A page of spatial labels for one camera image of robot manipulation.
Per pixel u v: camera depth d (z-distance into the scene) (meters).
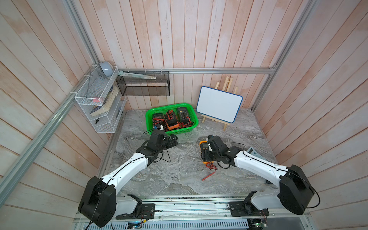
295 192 0.41
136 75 0.91
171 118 0.95
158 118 0.99
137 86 1.07
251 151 0.93
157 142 0.64
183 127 0.98
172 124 0.98
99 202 0.42
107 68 0.83
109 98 0.82
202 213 0.73
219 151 0.65
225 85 0.93
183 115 1.05
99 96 0.77
